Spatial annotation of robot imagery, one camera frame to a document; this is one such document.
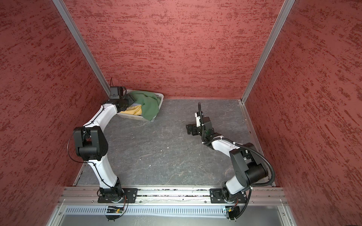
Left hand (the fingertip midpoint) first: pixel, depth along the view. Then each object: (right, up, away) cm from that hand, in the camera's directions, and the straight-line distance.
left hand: (131, 102), depth 95 cm
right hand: (+42, -17, -3) cm, 45 cm away
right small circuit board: (+62, -59, -25) cm, 89 cm away
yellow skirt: (+1, -5, +4) cm, 7 cm away
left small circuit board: (0, -58, -23) cm, 63 cm away
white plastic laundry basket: (+5, -11, +4) cm, 12 cm away
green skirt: (+13, -4, 0) cm, 14 cm away
